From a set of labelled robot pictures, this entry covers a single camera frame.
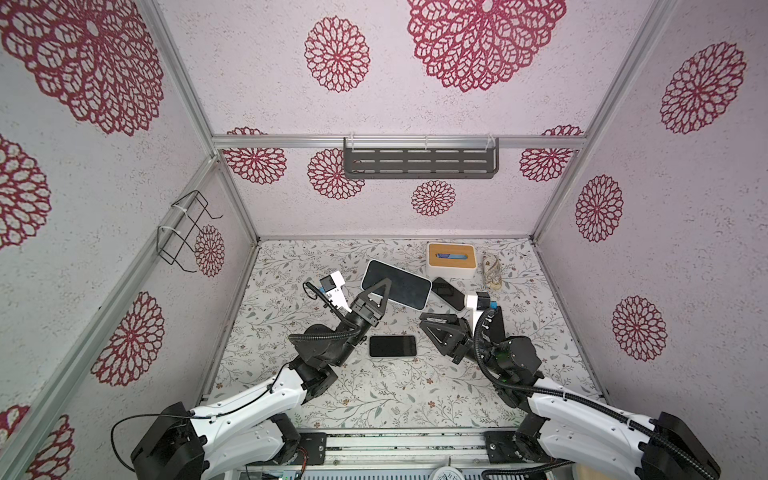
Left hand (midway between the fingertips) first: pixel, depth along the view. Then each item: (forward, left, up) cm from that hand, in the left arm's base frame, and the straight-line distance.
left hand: (393, 284), depth 63 cm
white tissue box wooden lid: (+33, -22, -33) cm, 52 cm away
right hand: (-8, -6, -3) cm, 10 cm away
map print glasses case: (+28, -36, -33) cm, 57 cm away
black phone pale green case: (0, -3, -1) cm, 3 cm away
